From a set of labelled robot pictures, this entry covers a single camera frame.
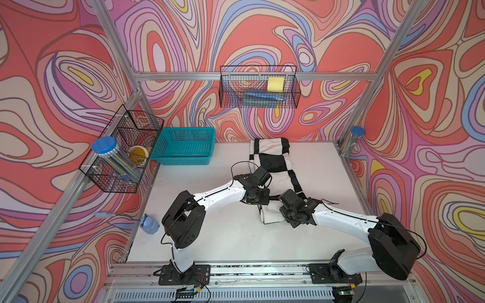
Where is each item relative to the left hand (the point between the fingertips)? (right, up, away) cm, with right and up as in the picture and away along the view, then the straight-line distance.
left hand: (269, 201), depth 85 cm
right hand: (+7, -8, +2) cm, 10 cm away
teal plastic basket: (-50, +28, +34) cm, 66 cm away
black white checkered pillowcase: (+5, +23, +27) cm, 35 cm away
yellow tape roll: (-52, +21, -15) cm, 58 cm away
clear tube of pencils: (+50, +34, +16) cm, 63 cm away
